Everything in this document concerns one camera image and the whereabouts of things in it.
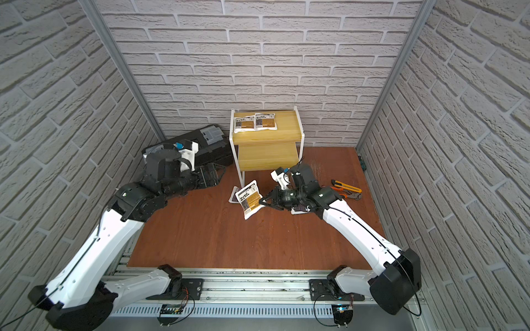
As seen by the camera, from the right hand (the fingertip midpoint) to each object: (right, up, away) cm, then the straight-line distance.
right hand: (263, 201), depth 70 cm
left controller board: (-34, -39, +2) cm, 52 cm away
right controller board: (+28, -39, 0) cm, 48 cm away
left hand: (-14, +12, -6) cm, 19 cm away
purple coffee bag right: (+13, -9, +24) cm, 28 cm away
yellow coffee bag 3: (0, +31, +13) cm, 34 cm away
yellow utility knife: (+39, +3, +33) cm, 51 cm away
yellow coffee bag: (-5, +1, +2) cm, 6 cm away
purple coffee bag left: (-16, -3, +27) cm, 32 cm away
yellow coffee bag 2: (-8, +30, +11) cm, 33 cm away
